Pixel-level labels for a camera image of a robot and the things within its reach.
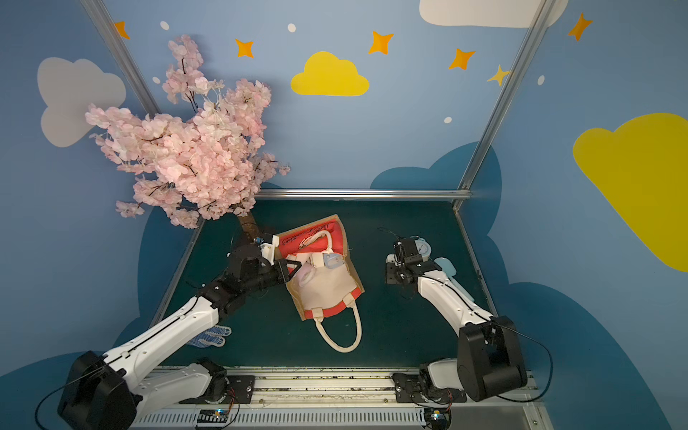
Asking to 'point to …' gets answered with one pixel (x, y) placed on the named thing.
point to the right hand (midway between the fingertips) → (399, 269)
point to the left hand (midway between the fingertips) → (302, 260)
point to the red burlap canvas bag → (327, 279)
